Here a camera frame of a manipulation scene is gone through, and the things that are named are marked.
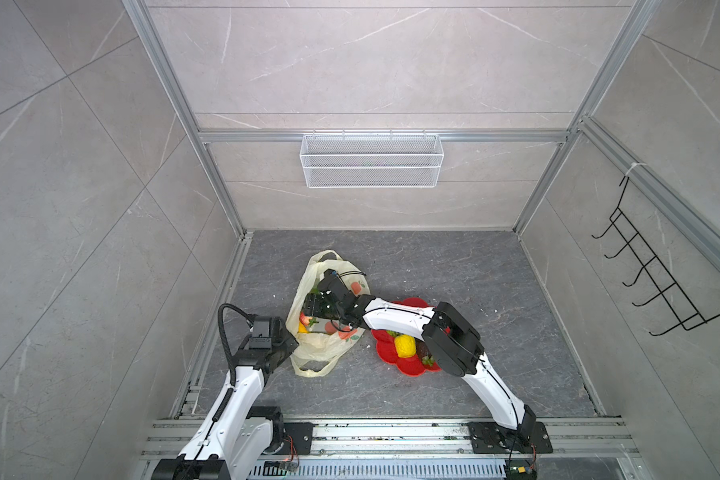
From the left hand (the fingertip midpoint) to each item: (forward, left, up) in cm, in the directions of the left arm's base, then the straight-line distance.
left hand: (288, 334), depth 86 cm
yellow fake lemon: (-5, -34, +1) cm, 34 cm away
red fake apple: (+5, -4, -1) cm, 7 cm away
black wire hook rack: (-13, -86, +29) cm, 92 cm away
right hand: (+9, -4, 0) cm, 10 cm away
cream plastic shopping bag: (-3, -8, -1) cm, 9 cm away
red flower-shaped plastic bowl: (-4, -28, -2) cm, 29 cm away
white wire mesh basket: (+51, -27, +24) cm, 63 cm away
